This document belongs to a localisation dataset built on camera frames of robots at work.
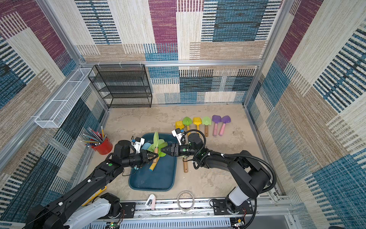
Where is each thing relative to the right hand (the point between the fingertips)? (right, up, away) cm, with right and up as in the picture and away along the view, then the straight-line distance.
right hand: (165, 151), depth 78 cm
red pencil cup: (-42, -2, +16) cm, 45 cm away
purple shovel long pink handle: (+34, +18, +32) cm, 50 cm away
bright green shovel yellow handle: (-4, +1, +15) cm, 16 cm away
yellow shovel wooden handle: (+6, +13, +28) cm, 32 cm away
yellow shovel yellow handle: (+20, +16, +29) cm, 39 cm away
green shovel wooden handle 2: (+11, -11, +9) cm, 18 cm away
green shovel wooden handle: (+27, +16, +31) cm, 44 cm away
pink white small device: (-7, -25, -3) cm, 26 cm away
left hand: (-4, -2, -1) cm, 4 cm away
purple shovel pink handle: (+41, +17, +33) cm, 55 cm away
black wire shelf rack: (-36, +43, +31) cm, 64 cm away
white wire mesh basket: (-54, +23, -5) cm, 59 cm away
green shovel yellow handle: (+12, +16, +30) cm, 36 cm away
